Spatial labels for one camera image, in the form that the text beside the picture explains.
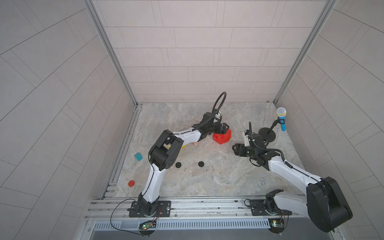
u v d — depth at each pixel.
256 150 0.65
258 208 0.71
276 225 0.68
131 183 0.77
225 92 0.72
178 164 0.85
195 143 0.91
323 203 0.40
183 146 0.55
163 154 0.53
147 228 0.63
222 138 0.89
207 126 0.76
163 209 0.71
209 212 0.71
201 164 0.86
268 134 0.97
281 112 0.80
